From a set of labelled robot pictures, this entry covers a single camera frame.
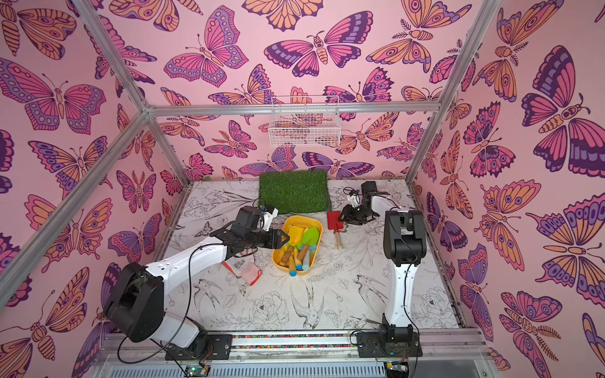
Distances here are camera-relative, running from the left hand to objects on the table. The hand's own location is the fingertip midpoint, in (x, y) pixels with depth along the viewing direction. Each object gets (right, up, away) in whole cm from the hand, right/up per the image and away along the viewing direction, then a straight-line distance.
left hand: (287, 236), depth 85 cm
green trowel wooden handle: (+9, -2, +11) cm, 14 cm away
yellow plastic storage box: (+4, +5, +15) cm, 16 cm away
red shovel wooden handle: (+20, +2, +18) cm, 27 cm away
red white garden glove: (-14, -14, +2) cm, 20 cm away
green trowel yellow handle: (+2, -11, -2) cm, 11 cm away
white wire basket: (+8, +45, +9) cm, 47 cm away
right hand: (+21, +5, +18) cm, 28 cm away
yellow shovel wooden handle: (+3, -2, +11) cm, 12 cm away
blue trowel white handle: (+7, -9, 0) cm, 11 cm away
